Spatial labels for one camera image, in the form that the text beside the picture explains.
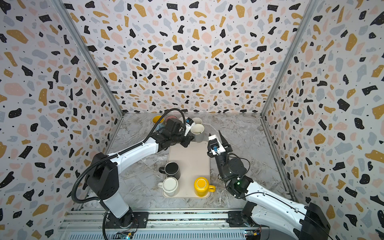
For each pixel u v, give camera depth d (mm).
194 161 922
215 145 536
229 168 500
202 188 755
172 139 697
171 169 822
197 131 896
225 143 612
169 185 781
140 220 736
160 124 1019
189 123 754
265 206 494
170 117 1061
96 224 732
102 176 450
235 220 732
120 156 488
